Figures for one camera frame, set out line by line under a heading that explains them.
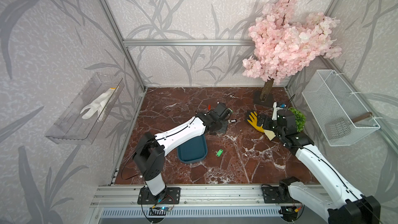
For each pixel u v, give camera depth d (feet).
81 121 2.20
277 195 2.38
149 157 1.44
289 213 2.41
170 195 2.38
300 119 2.84
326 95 2.27
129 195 2.48
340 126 2.35
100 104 2.08
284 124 1.92
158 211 2.37
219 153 2.86
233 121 3.34
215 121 2.01
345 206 1.27
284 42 2.11
